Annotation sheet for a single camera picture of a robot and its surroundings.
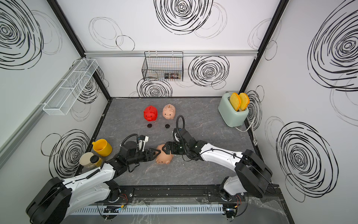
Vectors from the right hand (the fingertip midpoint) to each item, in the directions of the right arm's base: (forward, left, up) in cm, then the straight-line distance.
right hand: (167, 150), depth 80 cm
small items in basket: (+40, -1, +22) cm, 46 cm away
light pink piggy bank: (+30, +2, -2) cm, 30 cm away
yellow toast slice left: (+31, -43, +9) cm, 54 cm away
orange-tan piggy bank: (-4, +2, -2) cm, 5 cm away
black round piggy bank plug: (+23, +17, -9) cm, 30 cm away
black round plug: (+23, +3, -10) cm, 25 cm away
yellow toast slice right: (+30, -49, +10) cm, 58 cm away
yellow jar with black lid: (-7, +39, -1) cm, 40 cm away
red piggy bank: (+28, +15, -1) cm, 32 cm away
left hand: (-1, +6, -2) cm, 6 cm away
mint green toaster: (+24, -43, 0) cm, 49 cm away
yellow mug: (+3, +42, -5) cm, 43 cm away
